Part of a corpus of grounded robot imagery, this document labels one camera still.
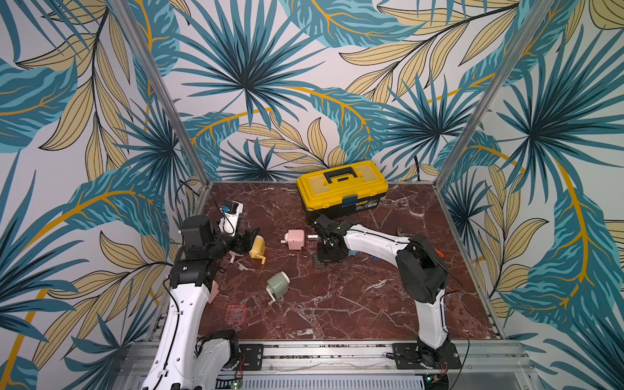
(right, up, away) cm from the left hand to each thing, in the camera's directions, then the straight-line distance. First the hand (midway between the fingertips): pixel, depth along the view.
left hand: (248, 228), depth 74 cm
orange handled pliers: (+70, -12, +21) cm, 74 cm away
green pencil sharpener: (+8, -20, +6) cm, 22 cm away
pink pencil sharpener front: (-11, -12, +18) cm, 24 cm away
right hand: (+24, -13, +19) cm, 33 cm away
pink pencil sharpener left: (-15, -23, +10) cm, 29 cm away
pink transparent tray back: (+19, -7, +25) cm, 32 cm away
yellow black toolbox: (+35, +14, +23) cm, 44 cm away
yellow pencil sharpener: (0, -9, +15) cm, 18 cm away
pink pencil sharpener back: (+13, -5, +18) cm, 23 cm away
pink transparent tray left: (-7, -29, +7) cm, 31 cm away
